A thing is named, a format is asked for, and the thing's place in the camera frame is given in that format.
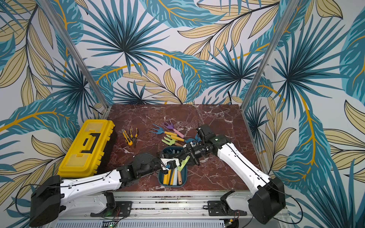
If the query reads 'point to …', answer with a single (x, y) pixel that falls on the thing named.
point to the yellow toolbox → (91, 153)
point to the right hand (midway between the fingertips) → (175, 162)
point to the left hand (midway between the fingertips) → (177, 156)
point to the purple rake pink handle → (171, 127)
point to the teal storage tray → (170, 149)
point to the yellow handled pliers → (134, 139)
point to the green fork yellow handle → (176, 137)
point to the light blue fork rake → (175, 178)
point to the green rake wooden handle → (184, 163)
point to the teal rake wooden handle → (179, 178)
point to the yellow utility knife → (126, 137)
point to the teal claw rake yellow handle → (196, 138)
